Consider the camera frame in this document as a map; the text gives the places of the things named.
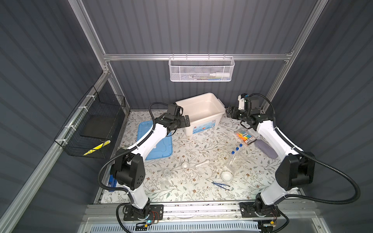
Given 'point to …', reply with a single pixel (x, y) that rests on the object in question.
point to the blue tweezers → (218, 184)
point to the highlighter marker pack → (247, 138)
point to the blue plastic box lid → (163, 148)
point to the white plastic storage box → (205, 112)
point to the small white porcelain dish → (185, 165)
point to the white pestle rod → (202, 163)
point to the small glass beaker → (167, 174)
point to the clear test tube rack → (236, 161)
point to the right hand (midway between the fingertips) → (233, 111)
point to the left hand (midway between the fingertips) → (182, 120)
